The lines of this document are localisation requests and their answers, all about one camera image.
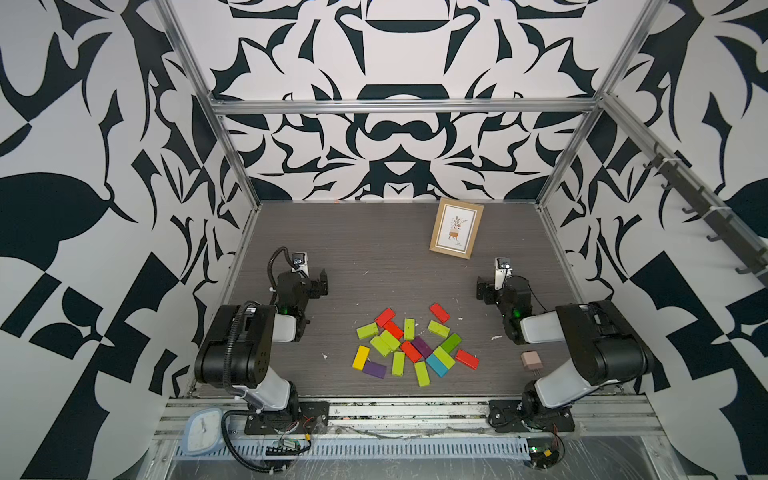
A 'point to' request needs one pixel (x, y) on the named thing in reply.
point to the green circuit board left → (288, 447)
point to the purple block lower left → (375, 369)
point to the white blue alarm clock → (203, 433)
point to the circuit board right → (542, 452)
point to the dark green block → (452, 342)
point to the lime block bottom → (422, 374)
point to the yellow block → (361, 357)
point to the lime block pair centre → (385, 343)
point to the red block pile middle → (394, 329)
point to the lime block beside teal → (444, 357)
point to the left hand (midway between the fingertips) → (303, 266)
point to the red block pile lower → (408, 349)
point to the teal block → (438, 367)
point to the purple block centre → (422, 346)
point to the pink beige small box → (531, 360)
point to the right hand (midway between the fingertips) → (496, 272)
